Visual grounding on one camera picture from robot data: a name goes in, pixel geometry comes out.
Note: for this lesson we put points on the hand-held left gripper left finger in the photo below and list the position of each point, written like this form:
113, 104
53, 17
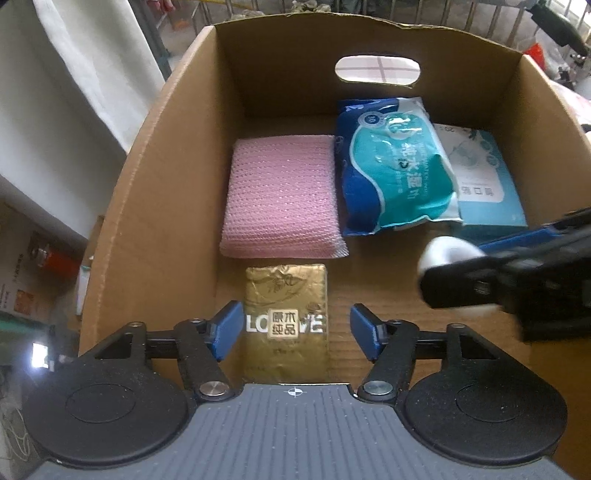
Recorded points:
228, 330

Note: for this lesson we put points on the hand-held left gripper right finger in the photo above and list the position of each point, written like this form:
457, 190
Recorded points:
364, 334

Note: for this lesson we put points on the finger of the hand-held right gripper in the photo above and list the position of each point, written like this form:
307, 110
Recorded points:
461, 281
517, 240

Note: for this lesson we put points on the white tape roll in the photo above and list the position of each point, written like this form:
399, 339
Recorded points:
443, 251

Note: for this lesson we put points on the teal mask box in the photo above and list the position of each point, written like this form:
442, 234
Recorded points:
489, 184

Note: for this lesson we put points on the gold tissue packet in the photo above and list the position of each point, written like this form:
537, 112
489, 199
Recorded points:
286, 286

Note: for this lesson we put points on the blue wet wipes packet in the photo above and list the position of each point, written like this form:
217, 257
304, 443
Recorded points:
397, 175

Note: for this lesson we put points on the pink sponge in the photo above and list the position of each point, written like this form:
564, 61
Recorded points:
281, 194

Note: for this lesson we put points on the brown cardboard box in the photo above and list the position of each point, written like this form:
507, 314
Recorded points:
184, 184

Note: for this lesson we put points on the small red bag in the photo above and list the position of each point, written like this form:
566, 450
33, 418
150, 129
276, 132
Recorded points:
536, 55

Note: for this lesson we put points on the brown carton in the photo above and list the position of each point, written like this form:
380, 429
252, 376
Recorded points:
23, 267

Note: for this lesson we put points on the black padded seat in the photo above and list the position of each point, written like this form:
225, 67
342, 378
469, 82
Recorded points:
561, 25

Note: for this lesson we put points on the printed tablecloth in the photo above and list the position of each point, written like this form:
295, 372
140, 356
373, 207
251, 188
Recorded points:
376, 69

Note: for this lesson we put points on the white curtain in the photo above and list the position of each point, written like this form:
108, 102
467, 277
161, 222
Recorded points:
92, 69

